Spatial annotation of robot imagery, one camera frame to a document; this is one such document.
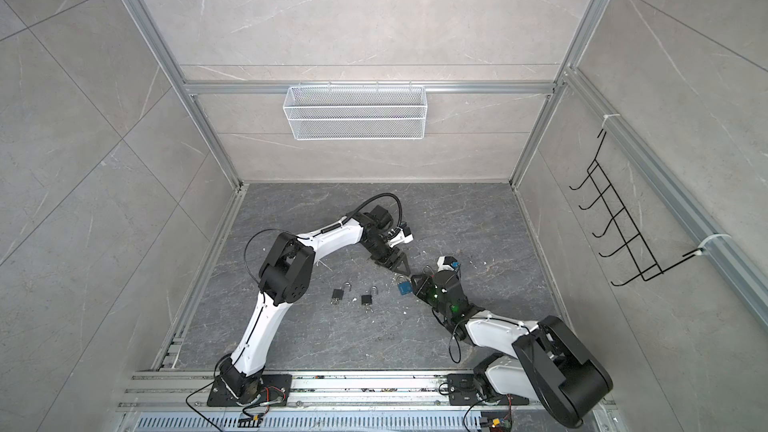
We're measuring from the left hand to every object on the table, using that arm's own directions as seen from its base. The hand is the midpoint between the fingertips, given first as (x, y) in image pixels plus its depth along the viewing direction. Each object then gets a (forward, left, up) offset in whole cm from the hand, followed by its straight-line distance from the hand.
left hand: (403, 265), depth 93 cm
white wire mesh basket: (+45, +15, +26) cm, 54 cm away
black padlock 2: (-10, +11, -3) cm, 15 cm away
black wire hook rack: (-13, -47, +28) cm, 56 cm away
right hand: (-5, -2, +2) cm, 6 cm away
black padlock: (-8, +20, -3) cm, 22 cm away
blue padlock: (-6, 0, -2) cm, 6 cm away
